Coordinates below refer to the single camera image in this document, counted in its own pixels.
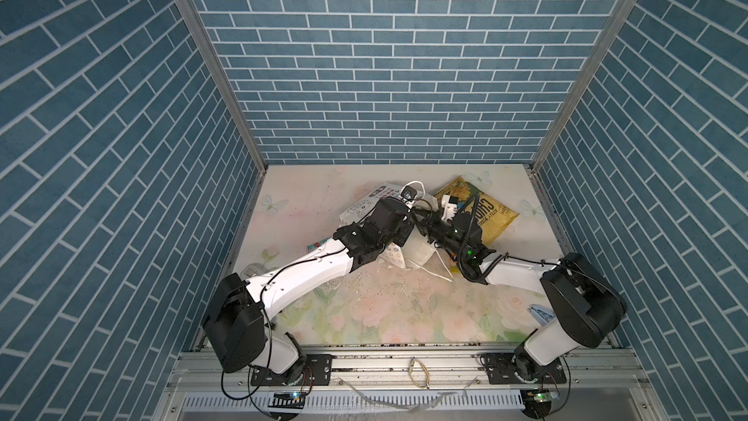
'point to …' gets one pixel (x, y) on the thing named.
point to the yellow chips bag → (494, 216)
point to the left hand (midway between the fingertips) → (405, 216)
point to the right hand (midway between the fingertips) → (405, 208)
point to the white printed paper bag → (413, 248)
